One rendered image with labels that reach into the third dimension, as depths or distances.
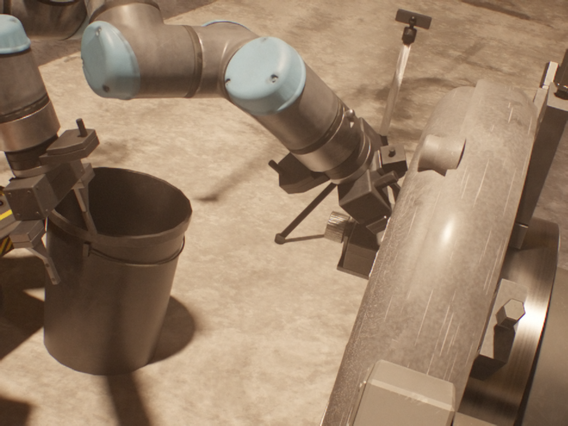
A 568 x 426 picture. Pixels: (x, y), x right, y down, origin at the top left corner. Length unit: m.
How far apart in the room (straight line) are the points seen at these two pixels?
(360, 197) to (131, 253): 0.84
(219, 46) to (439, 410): 0.54
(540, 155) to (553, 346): 0.23
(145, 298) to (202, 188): 1.00
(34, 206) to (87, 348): 0.83
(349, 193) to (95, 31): 0.37
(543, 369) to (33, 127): 0.71
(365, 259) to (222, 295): 1.13
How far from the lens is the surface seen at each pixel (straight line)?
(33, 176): 1.29
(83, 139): 1.26
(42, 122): 1.26
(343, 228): 1.36
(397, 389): 0.83
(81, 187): 1.39
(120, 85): 1.11
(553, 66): 1.44
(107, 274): 1.94
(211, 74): 1.15
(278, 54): 1.07
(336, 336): 2.38
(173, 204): 2.12
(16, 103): 1.25
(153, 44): 1.12
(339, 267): 1.37
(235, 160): 3.18
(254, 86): 1.06
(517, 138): 1.07
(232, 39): 1.17
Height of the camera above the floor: 1.31
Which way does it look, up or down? 27 degrees down
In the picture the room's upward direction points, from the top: 13 degrees clockwise
